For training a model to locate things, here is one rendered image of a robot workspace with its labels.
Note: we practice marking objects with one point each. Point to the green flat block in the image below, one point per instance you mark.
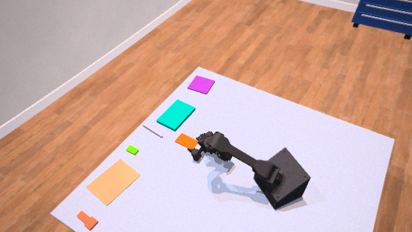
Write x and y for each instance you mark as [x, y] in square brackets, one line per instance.
[132, 150]

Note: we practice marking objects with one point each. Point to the teal flat square slab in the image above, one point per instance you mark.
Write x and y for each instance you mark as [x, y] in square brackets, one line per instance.
[175, 115]

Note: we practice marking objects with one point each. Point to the orange plate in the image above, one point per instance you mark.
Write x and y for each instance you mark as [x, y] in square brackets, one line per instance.
[186, 141]

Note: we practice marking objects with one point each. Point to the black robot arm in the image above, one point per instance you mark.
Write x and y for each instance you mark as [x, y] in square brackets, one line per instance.
[221, 146]

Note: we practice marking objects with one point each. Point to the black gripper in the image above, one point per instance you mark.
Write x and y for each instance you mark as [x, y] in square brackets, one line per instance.
[196, 153]

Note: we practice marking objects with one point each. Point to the flat magenta square tile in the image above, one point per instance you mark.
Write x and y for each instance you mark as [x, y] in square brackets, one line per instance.
[201, 84]

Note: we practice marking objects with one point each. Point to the light orange flat rectangular sheet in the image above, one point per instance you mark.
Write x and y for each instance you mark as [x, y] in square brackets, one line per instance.
[111, 183]

